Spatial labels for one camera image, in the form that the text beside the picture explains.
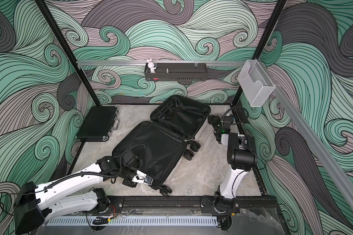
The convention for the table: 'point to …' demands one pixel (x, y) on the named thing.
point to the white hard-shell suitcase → (159, 145)
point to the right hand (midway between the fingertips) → (210, 116)
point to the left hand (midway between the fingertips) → (143, 174)
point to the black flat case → (98, 124)
